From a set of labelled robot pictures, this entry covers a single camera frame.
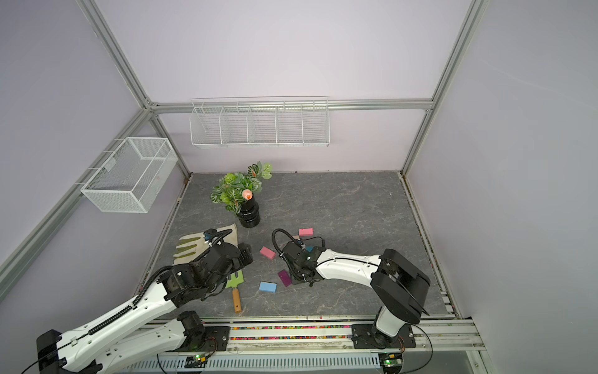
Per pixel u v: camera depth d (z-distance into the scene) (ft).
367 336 2.42
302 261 2.15
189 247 3.08
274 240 2.27
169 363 2.32
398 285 1.43
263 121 3.28
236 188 2.59
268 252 3.02
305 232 3.23
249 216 3.16
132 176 2.75
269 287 2.73
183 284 1.65
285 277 2.83
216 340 2.42
